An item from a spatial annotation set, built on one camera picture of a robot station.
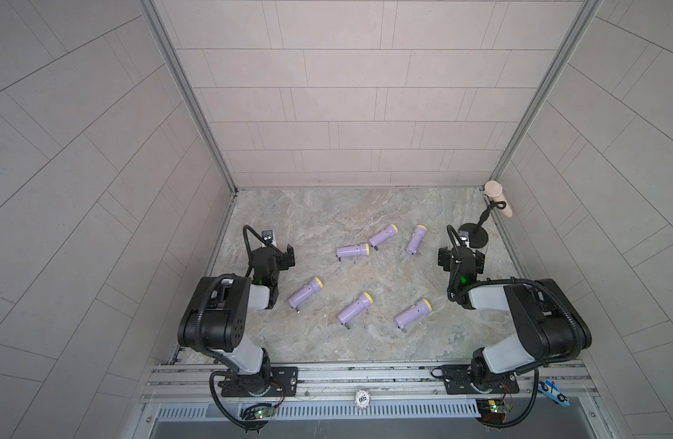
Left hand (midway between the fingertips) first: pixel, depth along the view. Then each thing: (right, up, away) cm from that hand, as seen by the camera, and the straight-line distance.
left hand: (278, 242), depth 95 cm
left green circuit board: (+4, -38, -30) cm, 48 cm away
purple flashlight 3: (+47, -18, -14) cm, 52 cm away
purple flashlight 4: (+40, +3, +4) cm, 40 cm away
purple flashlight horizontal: (+26, -3, -1) cm, 26 cm away
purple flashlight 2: (+29, -17, -12) cm, 36 cm away
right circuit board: (+62, -38, -27) cm, 78 cm away
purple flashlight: (+8, -16, -11) cm, 21 cm away
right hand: (+63, -1, -1) cm, 63 cm away
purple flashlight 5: (+49, 0, +4) cm, 50 cm away
